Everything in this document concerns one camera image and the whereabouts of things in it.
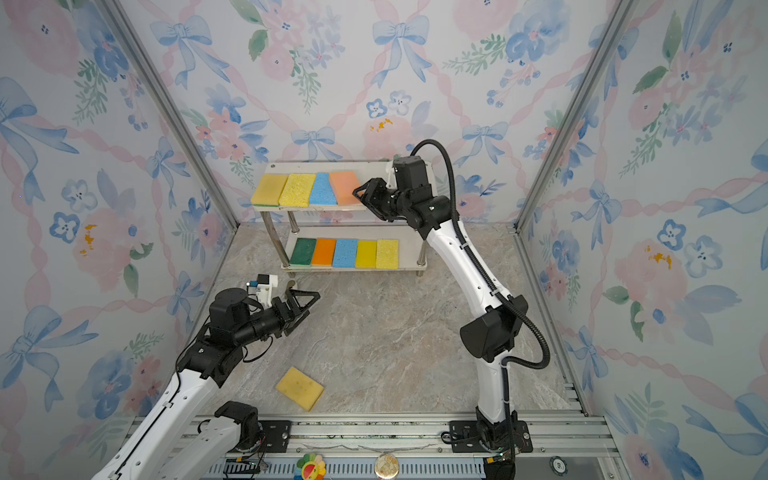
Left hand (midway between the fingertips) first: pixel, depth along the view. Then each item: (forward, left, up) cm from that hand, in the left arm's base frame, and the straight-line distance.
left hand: (314, 301), depth 72 cm
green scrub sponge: (+27, +11, -15) cm, 33 cm away
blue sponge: (+26, 0, +12) cm, 29 cm away
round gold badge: (-30, -18, -23) cm, 42 cm away
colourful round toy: (-31, 0, -22) cm, 38 cm away
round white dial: (-30, -58, -23) cm, 69 cm away
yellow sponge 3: (+28, -17, -16) cm, 36 cm away
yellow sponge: (+27, +7, +12) cm, 30 cm away
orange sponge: (+28, +4, -14) cm, 32 cm away
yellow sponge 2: (+27, -10, -15) cm, 33 cm away
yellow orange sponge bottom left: (-14, +6, -22) cm, 27 cm away
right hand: (+22, -9, +15) cm, 28 cm away
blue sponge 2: (+27, -3, -15) cm, 32 cm away
